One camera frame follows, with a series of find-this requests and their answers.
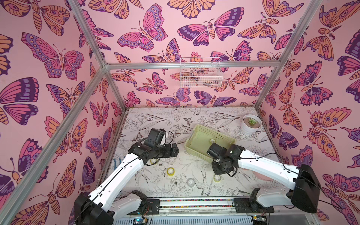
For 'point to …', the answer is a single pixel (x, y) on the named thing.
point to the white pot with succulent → (251, 124)
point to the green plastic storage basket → (200, 138)
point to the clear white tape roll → (191, 182)
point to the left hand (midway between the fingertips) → (173, 150)
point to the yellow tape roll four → (170, 171)
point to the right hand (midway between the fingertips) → (215, 172)
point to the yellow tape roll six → (212, 141)
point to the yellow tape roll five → (217, 178)
